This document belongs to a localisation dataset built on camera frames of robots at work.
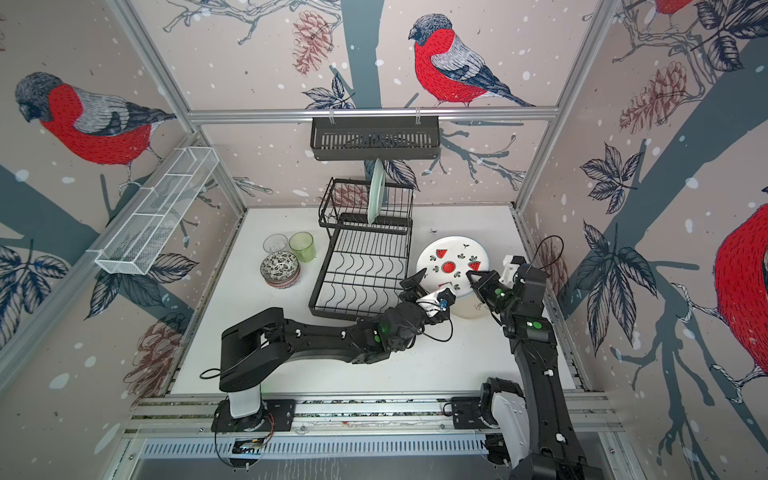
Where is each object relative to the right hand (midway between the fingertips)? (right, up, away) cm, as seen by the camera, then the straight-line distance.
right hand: (467, 275), depth 77 cm
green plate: (-24, +22, +1) cm, 33 cm away
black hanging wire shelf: (-26, +46, +29) cm, 60 cm away
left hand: (-9, -2, -2) cm, 9 cm away
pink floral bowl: (-57, -1, +21) cm, 61 cm away
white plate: (-4, +3, +6) cm, 8 cm away
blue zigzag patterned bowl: (-55, -6, +17) cm, 58 cm away
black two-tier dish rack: (-29, 0, +24) cm, 37 cm away
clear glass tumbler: (-62, +7, +27) cm, 68 cm away
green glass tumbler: (-52, +7, +27) cm, 59 cm away
